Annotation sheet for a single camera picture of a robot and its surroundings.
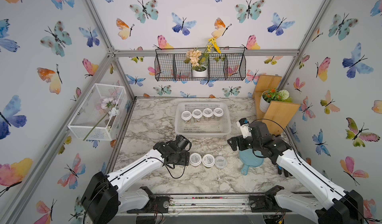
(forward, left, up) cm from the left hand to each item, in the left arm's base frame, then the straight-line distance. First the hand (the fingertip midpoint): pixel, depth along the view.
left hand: (184, 158), depth 82 cm
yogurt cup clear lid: (-2, -20, -2) cm, 20 cm away
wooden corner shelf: (+18, -53, +14) cm, 58 cm away
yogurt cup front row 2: (-1, -13, -1) cm, 13 cm away
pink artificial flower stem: (+19, +37, +23) cm, 48 cm away
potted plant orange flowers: (+30, -53, +17) cm, 63 cm away
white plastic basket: (+23, -22, -7) cm, 33 cm away
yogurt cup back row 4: (+31, -22, 0) cm, 38 cm away
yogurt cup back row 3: (+32, -15, 0) cm, 35 cm away
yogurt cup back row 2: (+31, -8, 0) cm, 32 cm away
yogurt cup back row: (+28, -1, +1) cm, 28 cm away
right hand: (+7, -28, +9) cm, 30 cm away
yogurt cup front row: (0, -6, -1) cm, 6 cm away
